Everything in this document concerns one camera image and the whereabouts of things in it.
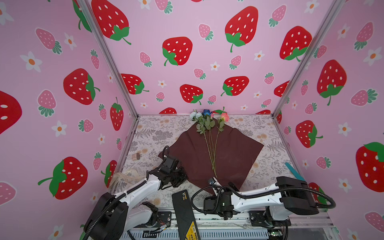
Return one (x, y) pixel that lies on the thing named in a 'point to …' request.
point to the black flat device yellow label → (186, 223)
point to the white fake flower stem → (198, 116)
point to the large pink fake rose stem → (224, 117)
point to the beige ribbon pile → (120, 181)
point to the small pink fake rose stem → (212, 116)
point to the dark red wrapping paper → (235, 152)
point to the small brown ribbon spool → (135, 156)
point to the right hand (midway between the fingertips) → (221, 191)
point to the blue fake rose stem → (209, 124)
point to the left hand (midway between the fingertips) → (190, 176)
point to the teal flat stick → (294, 172)
